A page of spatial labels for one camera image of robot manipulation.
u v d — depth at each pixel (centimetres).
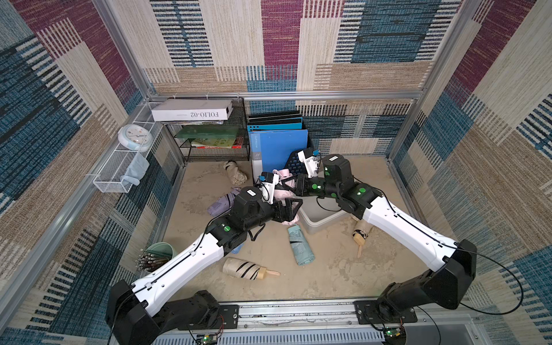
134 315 38
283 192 67
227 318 73
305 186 63
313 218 81
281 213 61
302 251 85
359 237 87
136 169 68
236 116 94
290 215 62
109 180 69
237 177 105
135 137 75
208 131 99
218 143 100
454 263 41
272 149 91
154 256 69
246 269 79
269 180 62
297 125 94
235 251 54
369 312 75
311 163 65
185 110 79
